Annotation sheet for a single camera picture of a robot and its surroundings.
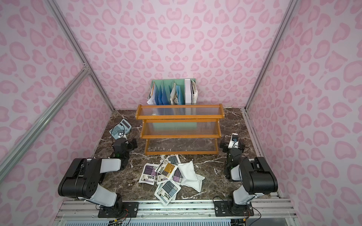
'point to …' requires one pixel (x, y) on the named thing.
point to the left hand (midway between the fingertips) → (126, 137)
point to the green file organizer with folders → (173, 92)
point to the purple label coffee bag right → (177, 176)
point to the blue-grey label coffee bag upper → (174, 159)
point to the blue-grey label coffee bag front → (168, 192)
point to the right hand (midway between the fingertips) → (232, 136)
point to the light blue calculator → (120, 129)
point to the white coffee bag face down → (196, 184)
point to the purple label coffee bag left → (148, 175)
